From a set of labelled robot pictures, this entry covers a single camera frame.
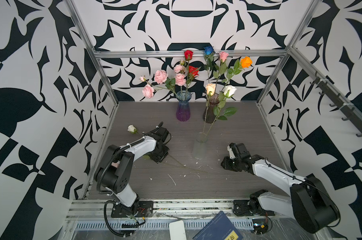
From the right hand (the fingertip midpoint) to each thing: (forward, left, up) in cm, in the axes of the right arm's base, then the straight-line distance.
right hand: (223, 163), depth 88 cm
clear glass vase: (+6, +14, +9) cm, 18 cm away
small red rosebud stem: (-1, +24, -1) cm, 24 cm away
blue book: (-31, +7, 0) cm, 32 cm away
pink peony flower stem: (+38, +24, +32) cm, 55 cm away
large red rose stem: (+46, +16, +30) cm, 57 cm away
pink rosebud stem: (+44, -1, +34) cm, 55 cm away
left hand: (+5, +33, +2) cm, 33 cm away
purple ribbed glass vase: (+34, +23, +8) cm, 42 cm away
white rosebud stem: (+22, +57, +5) cm, 61 cm away
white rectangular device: (-32, +27, +4) cm, 42 cm away
